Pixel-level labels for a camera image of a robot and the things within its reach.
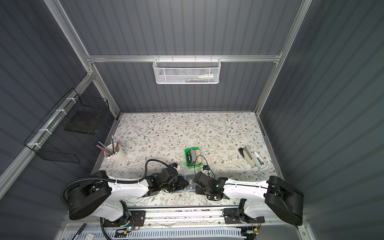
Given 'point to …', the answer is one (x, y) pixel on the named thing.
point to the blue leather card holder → (184, 190)
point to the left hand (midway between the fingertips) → (190, 185)
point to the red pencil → (117, 145)
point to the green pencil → (105, 147)
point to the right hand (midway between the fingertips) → (198, 189)
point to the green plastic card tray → (186, 151)
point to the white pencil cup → (119, 156)
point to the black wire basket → (62, 133)
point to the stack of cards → (193, 157)
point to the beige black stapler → (247, 155)
